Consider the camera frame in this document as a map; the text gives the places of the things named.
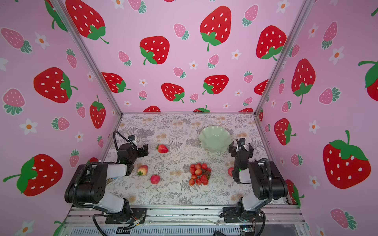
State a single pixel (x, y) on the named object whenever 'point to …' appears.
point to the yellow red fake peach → (142, 170)
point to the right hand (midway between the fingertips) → (242, 143)
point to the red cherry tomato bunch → (200, 174)
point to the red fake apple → (230, 171)
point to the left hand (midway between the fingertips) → (140, 144)
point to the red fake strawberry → (162, 148)
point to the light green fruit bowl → (215, 139)
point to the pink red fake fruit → (155, 179)
